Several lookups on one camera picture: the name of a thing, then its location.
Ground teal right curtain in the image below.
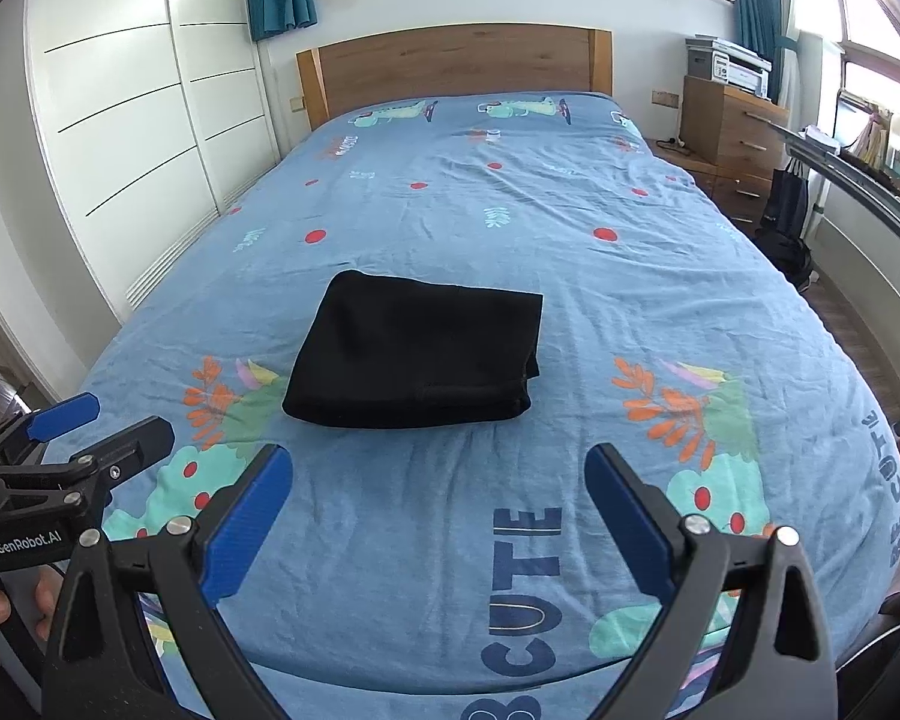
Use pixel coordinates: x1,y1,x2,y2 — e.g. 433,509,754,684
735,0,795,103

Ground wooden headboard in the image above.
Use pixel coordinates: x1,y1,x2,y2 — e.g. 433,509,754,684
295,23,614,128

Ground blue patterned bed sheet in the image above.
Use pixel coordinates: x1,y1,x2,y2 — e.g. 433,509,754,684
48,93,900,718

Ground white wardrobe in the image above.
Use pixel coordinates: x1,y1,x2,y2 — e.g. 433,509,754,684
23,0,279,320

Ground grey printer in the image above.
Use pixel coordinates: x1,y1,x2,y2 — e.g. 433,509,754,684
686,34,772,99

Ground curved desk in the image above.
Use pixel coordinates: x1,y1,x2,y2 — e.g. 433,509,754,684
764,119,900,240

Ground black bag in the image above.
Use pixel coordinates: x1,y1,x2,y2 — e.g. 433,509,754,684
754,161,814,291

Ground black pants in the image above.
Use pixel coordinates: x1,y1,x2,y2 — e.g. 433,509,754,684
283,270,543,429

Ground wooden drawer cabinet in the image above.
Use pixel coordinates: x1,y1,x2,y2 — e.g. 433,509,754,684
650,76,788,236

